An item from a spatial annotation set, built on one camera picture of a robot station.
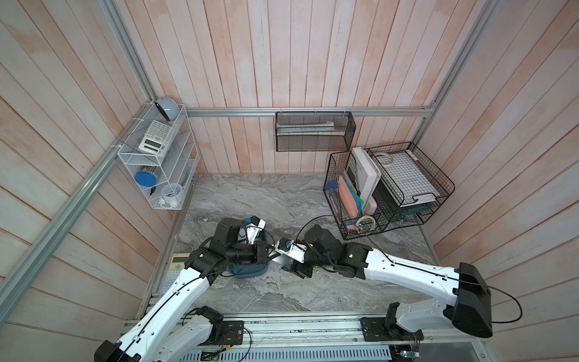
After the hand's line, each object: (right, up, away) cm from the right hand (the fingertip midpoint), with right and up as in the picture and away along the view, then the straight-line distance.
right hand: (285, 256), depth 74 cm
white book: (+32, +29, +11) cm, 44 cm away
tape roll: (+32, +9, +20) cm, 39 cm away
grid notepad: (+51, +28, +17) cm, 61 cm away
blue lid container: (-49, +26, +2) cm, 55 cm away
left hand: (-3, +1, -4) cm, 5 cm away
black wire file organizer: (+30, +21, +21) cm, 42 cm away
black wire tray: (+45, +39, +27) cm, 65 cm away
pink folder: (+29, +19, +28) cm, 45 cm away
